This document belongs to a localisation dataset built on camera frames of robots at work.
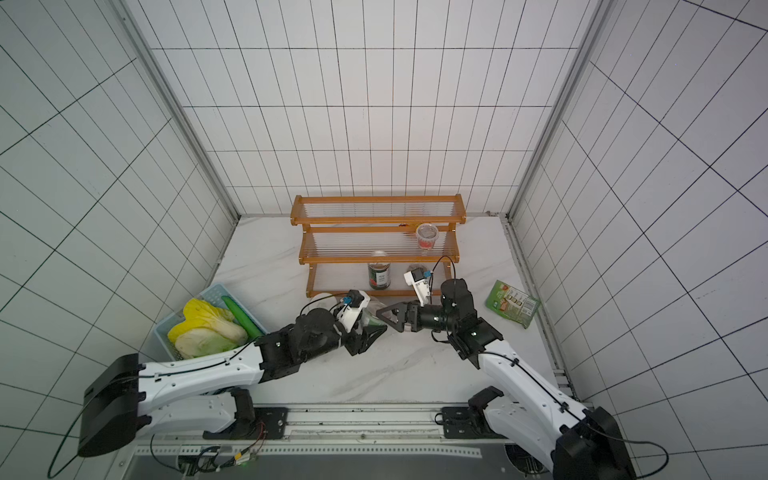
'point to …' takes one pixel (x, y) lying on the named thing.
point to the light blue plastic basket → (213, 297)
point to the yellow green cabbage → (202, 315)
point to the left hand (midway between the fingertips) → (370, 322)
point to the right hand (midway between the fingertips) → (377, 318)
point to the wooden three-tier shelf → (378, 245)
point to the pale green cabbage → (196, 342)
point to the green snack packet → (511, 304)
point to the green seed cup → (368, 319)
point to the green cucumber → (252, 330)
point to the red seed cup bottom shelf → (417, 269)
